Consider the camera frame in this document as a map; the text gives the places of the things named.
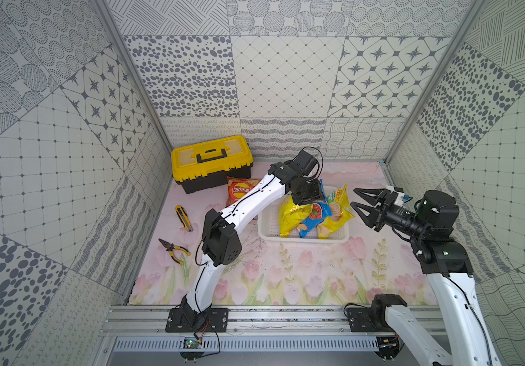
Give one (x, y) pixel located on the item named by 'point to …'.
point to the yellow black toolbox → (208, 165)
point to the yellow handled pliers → (170, 247)
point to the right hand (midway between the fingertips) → (350, 198)
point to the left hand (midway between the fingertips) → (323, 194)
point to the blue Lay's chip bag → (320, 211)
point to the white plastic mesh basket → (268, 227)
